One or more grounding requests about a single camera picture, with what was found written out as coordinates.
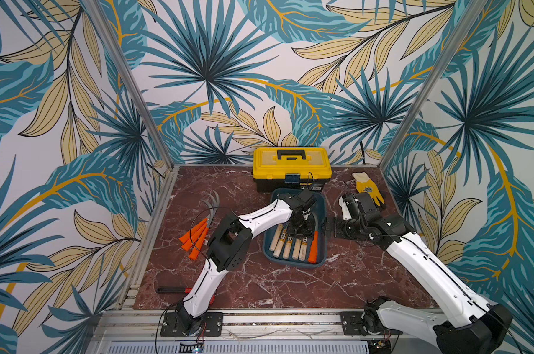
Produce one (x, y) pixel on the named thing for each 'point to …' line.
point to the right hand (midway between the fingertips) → (333, 227)
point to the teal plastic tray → (321, 209)
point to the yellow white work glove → (364, 184)
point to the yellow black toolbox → (291, 167)
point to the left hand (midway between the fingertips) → (309, 240)
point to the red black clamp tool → (182, 290)
